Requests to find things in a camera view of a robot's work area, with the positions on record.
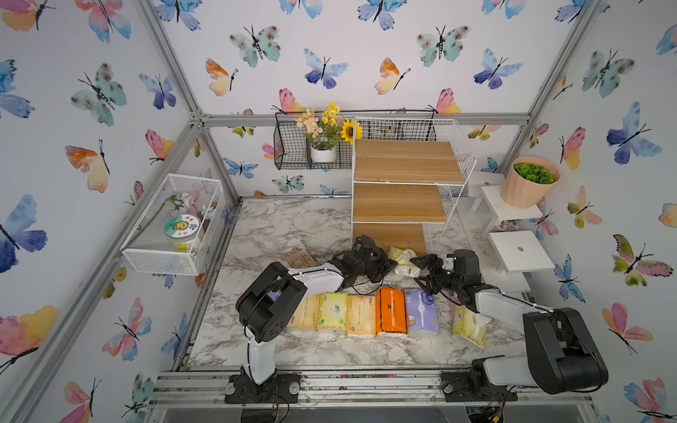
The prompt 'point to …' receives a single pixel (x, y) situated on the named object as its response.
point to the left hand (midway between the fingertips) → (404, 260)
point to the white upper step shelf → (495, 209)
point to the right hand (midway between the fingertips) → (414, 264)
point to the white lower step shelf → (518, 251)
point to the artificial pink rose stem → (200, 200)
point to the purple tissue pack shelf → (422, 310)
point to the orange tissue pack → (390, 310)
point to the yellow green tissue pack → (333, 311)
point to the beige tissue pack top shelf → (361, 315)
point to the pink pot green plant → (528, 181)
